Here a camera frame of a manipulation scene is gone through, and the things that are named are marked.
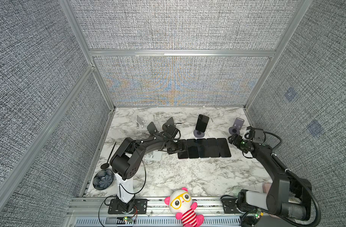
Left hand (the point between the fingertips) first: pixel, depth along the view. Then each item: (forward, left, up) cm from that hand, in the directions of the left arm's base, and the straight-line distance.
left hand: (183, 150), depth 92 cm
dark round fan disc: (-15, +48, -2) cm, 50 cm away
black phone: (-1, 0, -2) cm, 3 cm away
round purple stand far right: (+15, -40, +4) cm, 43 cm away
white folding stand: (+23, +30, +3) cm, 38 cm away
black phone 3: (+14, -13, +11) cm, 22 cm away
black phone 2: (+5, -15, -6) cm, 17 cm away
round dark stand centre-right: (+14, -13, -2) cm, 19 cm away
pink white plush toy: (-30, +5, +4) cm, 31 cm away
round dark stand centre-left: (+20, +8, +5) cm, 22 cm away
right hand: (+2, -32, +7) cm, 33 cm away
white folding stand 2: (-2, +18, -2) cm, 18 cm away
